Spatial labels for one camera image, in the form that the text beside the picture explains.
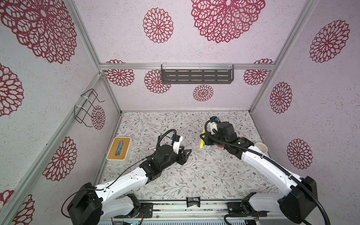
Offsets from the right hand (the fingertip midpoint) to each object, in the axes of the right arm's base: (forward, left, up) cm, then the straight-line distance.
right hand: (201, 133), depth 78 cm
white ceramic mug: (+4, -43, -20) cm, 47 cm away
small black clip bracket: (-30, +5, -22) cm, 37 cm away
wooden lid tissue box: (-3, +51, -17) cm, 54 cm away
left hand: (-9, +8, -5) cm, 13 cm away
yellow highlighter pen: (-5, 0, -1) cm, 5 cm away
